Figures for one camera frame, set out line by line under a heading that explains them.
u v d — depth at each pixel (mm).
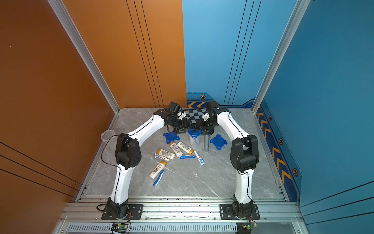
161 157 916
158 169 862
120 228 720
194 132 892
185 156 922
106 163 562
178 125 825
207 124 788
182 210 758
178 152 931
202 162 907
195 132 892
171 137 1027
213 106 756
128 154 569
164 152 932
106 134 893
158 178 841
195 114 1122
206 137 1008
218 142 998
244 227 697
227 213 725
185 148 942
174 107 775
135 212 733
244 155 522
